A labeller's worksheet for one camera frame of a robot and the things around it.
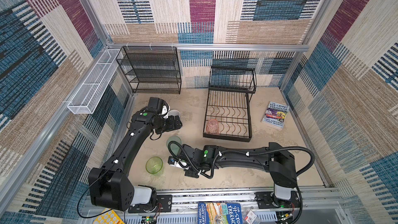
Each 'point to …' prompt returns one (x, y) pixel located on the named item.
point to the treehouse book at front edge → (219, 213)
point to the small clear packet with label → (249, 216)
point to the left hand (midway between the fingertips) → (176, 125)
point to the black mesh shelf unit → (152, 69)
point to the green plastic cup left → (154, 165)
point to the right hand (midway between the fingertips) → (191, 166)
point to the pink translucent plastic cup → (212, 126)
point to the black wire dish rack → (228, 113)
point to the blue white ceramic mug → (173, 112)
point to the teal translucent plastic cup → (174, 148)
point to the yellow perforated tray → (108, 215)
